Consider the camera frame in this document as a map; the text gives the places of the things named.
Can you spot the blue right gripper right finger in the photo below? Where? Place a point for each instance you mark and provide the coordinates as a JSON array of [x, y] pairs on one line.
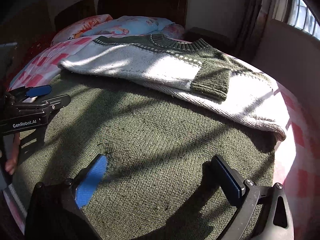
[[230, 181]]

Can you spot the person left hand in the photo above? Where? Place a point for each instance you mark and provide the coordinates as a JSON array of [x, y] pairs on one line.
[[11, 164]]

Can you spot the green and white knit sweater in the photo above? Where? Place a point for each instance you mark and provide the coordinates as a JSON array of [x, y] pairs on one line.
[[157, 184]]

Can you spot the dark wooden headboard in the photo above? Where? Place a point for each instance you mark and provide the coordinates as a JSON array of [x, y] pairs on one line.
[[72, 14], [173, 10]]

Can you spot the barred window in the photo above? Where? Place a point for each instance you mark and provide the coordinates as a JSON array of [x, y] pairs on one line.
[[297, 14]]

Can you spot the dark wooden nightstand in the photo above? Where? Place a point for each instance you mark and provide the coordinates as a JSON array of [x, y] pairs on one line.
[[218, 41]]

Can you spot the orange floral pillow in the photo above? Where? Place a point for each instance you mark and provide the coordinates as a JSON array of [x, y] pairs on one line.
[[76, 29]]

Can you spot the light blue floral pillow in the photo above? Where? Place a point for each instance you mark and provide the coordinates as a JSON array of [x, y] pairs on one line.
[[137, 25]]

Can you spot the red white checkered bed sheet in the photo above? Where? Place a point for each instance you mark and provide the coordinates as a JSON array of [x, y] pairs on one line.
[[197, 73]]

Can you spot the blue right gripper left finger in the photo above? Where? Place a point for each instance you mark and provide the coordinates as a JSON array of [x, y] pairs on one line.
[[87, 180]]

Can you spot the floral curtain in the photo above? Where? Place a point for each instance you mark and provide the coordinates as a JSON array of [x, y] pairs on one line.
[[251, 29]]

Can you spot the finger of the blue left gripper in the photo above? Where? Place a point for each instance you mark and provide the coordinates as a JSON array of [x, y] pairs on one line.
[[30, 92], [50, 104]]

